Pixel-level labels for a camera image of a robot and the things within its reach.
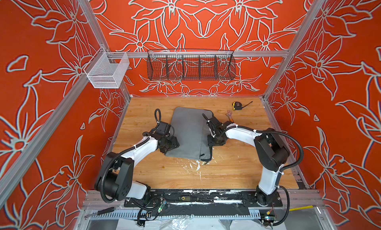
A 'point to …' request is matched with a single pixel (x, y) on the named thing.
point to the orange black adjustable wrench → (229, 114)
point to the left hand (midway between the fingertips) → (176, 144)
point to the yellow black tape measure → (237, 105)
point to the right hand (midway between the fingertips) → (209, 142)
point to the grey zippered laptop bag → (191, 130)
